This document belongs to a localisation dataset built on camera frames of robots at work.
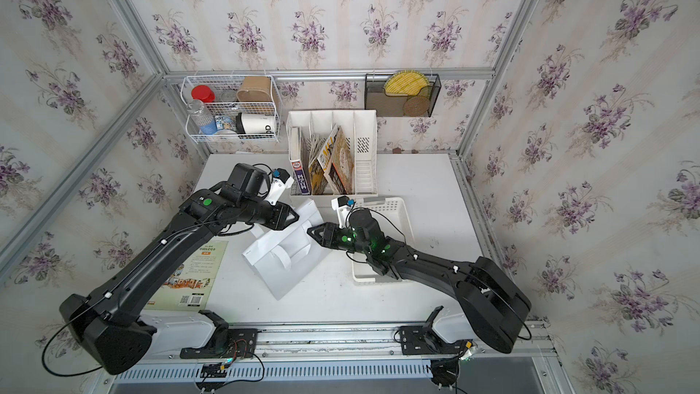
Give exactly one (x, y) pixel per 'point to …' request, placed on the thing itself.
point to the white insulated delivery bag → (283, 259)
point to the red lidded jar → (203, 93)
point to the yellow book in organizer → (317, 179)
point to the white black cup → (253, 123)
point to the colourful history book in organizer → (340, 171)
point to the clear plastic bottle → (200, 123)
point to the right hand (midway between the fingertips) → (313, 234)
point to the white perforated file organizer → (360, 127)
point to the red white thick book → (295, 153)
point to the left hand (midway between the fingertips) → (298, 219)
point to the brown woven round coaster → (416, 106)
